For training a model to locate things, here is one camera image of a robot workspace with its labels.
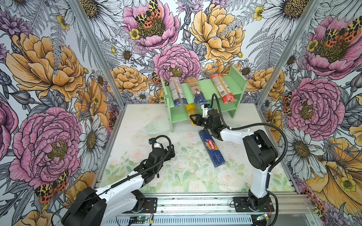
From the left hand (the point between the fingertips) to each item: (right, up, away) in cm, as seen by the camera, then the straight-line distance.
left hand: (167, 151), depth 86 cm
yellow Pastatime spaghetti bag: (+15, +26, +8) cm, 31 cm away
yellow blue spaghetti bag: (+19, +31, -5) cm, 37 cm away
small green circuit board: (-12, -30, -15) cm, 35 cm away
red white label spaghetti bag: (+35, +38, +2) cm, 52 cm away
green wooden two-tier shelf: (+46, +44, +10) cm, 65 cm away
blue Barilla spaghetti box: (+28, +1, +5) cm, 29 cm away
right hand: (+15, +19, +8) cm, 26 cm away
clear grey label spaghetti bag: (+7, +34, -1) cm, 35 cm away
